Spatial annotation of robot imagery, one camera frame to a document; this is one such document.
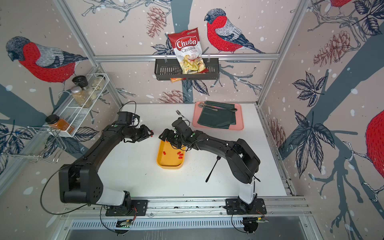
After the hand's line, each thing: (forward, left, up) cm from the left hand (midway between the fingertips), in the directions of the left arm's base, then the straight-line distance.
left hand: (153, 130), depth 86 cm
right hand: (-6, -6, -1) cm, 8 cm away
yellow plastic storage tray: (-10, -8, -15) cm, 20 cm away
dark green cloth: (+21, -44, -16) cm, 51 cm away
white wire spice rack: (+1, +43, +11) cm, 45 cm away
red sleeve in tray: (-7, -5, -15) cm, 17 cm away
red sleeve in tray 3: (-10, -15, -16) cm, 24 cm away
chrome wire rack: (-20, +38, +21) cm, 48 cm away
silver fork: (+27, -12, -16) cm, 33 cm away
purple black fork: (-10, -39, -16) cm, 43 cm away
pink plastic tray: (+16, -57, -16) cm, 61 cm away
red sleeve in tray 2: (-7, -14, -15) cm, 22 cm away
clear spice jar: (+18, +32, +18) cm, 41 cm away
